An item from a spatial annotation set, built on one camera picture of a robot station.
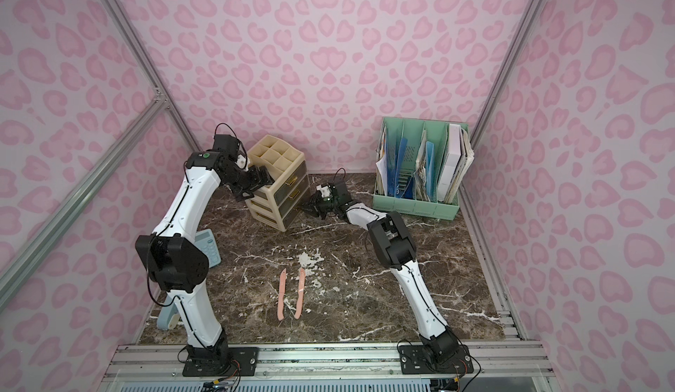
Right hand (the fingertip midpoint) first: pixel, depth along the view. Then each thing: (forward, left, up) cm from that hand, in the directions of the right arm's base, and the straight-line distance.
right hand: (296, 206), depth 99 cm
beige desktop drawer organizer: (-5, +3, +9) cm, 11 cm away
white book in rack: (+11, -58, +11) cm, 60 cm away
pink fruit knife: (-31, +1, -7) cm, 32 cm away
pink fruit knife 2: (-28, -5, -7) cm, 29 cm away
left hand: (-1, +7, +15) cm, 17 cm away
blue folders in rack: (+6, -41, +4) cm, 41 cm away
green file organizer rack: (+8, -45, +12) cm, 47 cm away
